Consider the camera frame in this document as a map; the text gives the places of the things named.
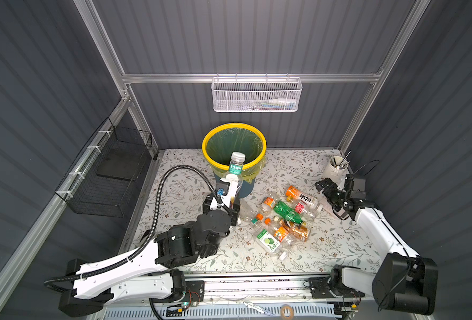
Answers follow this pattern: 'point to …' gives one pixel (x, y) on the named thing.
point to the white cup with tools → (335, 169)
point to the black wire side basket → (98, 182)
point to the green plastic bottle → (287, 212)
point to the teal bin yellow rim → (221, 140)
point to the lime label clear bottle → (268, 242)
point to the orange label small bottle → (268, 204)
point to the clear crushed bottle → (248, 212)
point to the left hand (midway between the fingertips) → (229, 193)
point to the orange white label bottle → (293, 193)
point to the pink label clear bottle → (308, 210)
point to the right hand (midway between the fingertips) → (324, 190)
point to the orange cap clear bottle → (258, 226)
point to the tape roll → (287, 312)
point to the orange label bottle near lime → (284, 237)
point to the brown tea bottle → (300, 231)
